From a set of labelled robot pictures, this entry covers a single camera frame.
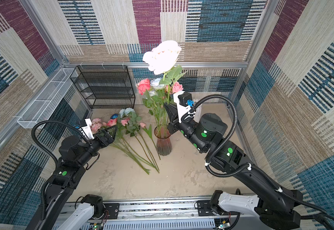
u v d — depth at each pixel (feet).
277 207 1.23
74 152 1.61
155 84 2.21
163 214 2.40
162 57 1.12
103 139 1.93
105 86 3.59
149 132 3.38
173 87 2.25
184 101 1.25
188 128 1.41
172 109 1.52
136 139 3.30
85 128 1.95
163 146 2.85
